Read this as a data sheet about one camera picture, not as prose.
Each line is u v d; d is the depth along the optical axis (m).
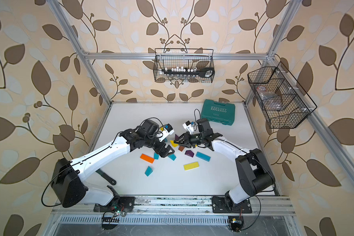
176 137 0.98
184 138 0.76
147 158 0.91
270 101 0.70
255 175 0.44
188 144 0.75
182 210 0.74
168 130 0.70
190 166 0.89
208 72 0.82
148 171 0.85
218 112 1.09
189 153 0.92
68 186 0.40
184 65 0.96
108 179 0.83
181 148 0.94
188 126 0.80
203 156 0.92
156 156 0.91
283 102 0.73
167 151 0.70
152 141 0.66
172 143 0.79
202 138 0.69
